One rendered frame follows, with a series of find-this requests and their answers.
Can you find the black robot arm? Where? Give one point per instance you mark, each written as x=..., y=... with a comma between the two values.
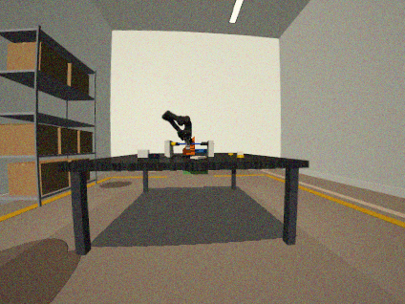
x=181, y=120

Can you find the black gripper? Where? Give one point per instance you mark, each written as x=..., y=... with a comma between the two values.
x=188, y=135

